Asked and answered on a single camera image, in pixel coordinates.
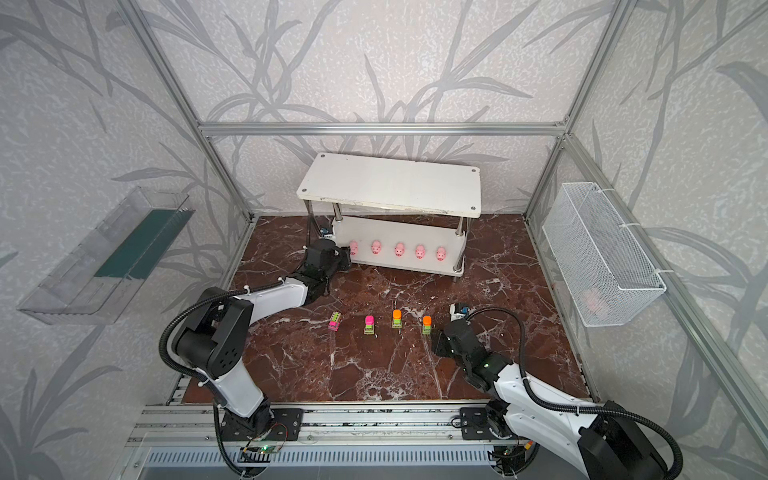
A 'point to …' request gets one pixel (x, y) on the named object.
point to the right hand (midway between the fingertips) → (437, 323)
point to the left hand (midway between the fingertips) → (349, 238)
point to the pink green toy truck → (334, 322)
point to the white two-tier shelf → (393, 212)
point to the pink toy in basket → (594, 302)
